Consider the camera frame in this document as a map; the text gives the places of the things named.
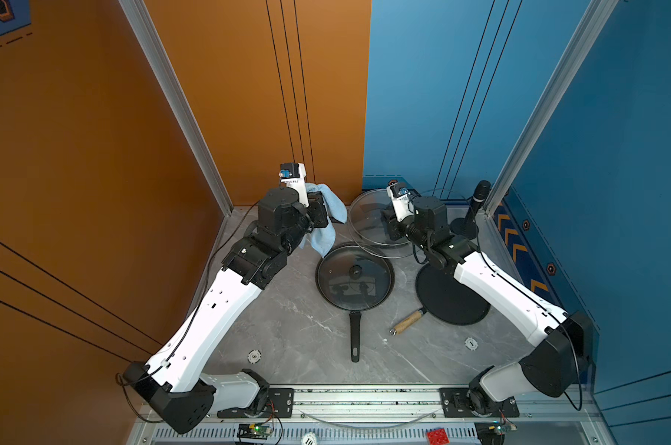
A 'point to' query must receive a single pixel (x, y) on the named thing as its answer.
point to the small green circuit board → (254, 430)
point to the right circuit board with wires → (502, 425)
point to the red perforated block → (437, 437)
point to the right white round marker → (471, 343)
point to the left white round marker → (254, 356)
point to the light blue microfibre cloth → (323, 238)
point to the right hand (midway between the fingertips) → (389, 207)
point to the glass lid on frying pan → (354, 276)
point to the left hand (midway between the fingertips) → (321, 190)
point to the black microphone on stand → (467, 228)
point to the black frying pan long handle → (356, 314)
